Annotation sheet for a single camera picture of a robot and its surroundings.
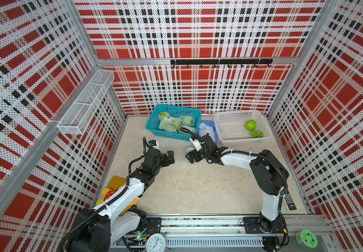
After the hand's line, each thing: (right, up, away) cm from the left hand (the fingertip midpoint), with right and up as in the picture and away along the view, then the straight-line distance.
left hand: (168, 153), depth 86 cm
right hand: (+15, -1, +7) cm, 16 cm away
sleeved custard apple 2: (+11, +20, +24) cm, 33 cm away
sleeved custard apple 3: (+3, +18, +21) cm, 28 cm away
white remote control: (+64, -24, -6) cm, 69 cm away
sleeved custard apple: (-8, +24, +26) cm, 36 cm away
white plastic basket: (+42, +15, +26) cm, 52 cm away
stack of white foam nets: (+22, +13, +21) cm, 33 cm away
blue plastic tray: (+26, +18, +25) cm, 40 cm away
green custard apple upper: (+55, +17, +21) cm, 61 cm away
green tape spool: (+63, -34, -20) cm, 74 cm away
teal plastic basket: (-14, +18, +22) cm, 32 cm away
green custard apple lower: (+57, +10, +15) cm, 59 cm away
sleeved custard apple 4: (-1, +14, +18) cm, 23 cm away
